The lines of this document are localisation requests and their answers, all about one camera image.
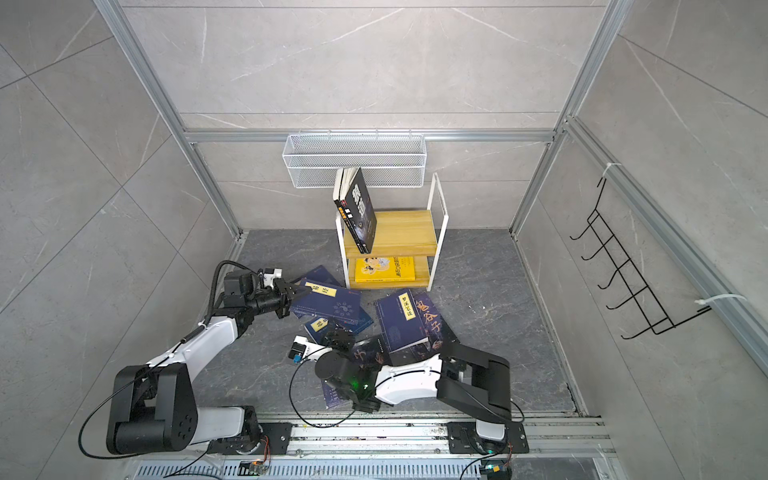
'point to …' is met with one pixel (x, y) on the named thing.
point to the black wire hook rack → (654, 317)
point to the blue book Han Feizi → (318, 328)
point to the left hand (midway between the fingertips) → (311, 284)
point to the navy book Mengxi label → (401, 322)
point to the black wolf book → (357, 212)
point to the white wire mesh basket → (390, 161)
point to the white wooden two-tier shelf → (406, 252)
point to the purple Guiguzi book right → (436, 332)
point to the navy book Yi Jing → (329, 302)
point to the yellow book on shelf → (390, 268)
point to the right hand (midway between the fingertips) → (332, 321)
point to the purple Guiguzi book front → (371, 353)
